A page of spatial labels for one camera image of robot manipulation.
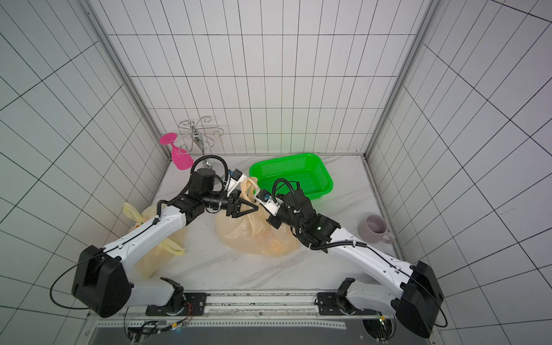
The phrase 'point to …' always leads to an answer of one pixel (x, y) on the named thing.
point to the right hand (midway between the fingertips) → (263, 195)
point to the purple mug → (373, 229)
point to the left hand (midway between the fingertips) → (252, 208)
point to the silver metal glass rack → (200, 135)
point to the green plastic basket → (306, 171)
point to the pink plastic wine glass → (181, 158)
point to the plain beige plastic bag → (251, 232)
